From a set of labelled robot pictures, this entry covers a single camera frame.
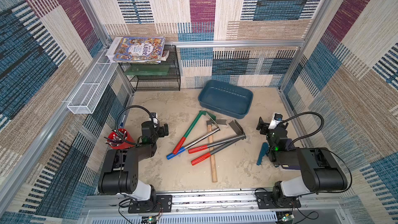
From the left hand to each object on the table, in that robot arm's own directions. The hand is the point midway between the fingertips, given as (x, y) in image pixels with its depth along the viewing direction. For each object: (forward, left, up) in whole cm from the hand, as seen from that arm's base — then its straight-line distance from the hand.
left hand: (158, 123), depth 95 cm
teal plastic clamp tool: (-15, -61, -5) cm, 63 cm away
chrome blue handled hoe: (+3, -31, -4) cm, 32 cm away
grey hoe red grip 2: (-15, -35, -4) cm, 38 cm away
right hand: (-1, -65, +3) cm, 65 cm away
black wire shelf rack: (+37, -4, 0) cm, 37 cm away
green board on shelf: (+28, +7, +19) cm, 34 cm away
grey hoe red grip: (-4, -46, -1) cm, 46 cm away
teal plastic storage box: (+23, -49, -7) cm, 54 cm away
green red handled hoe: (-10, -15, -3) cm, 18 cm away
